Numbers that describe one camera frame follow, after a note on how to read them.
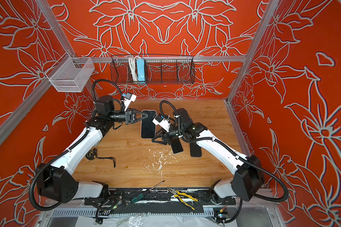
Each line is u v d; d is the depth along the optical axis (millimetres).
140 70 895
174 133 626
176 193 740
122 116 628
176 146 924
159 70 976
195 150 901
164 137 618
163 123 631
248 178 399
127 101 633
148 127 674
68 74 907
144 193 739
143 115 657
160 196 742
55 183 396
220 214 684
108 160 872
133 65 882
